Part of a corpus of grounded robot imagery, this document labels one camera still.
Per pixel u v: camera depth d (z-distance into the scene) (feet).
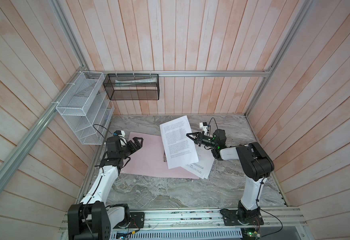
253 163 1.72
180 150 2.90
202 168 2.99
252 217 2.21
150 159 3.28
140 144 2.51
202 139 2.71
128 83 2.90
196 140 2.72
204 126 2.89
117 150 2.09
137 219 2.40
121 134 2.50
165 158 3.07
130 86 3.44
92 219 1.30
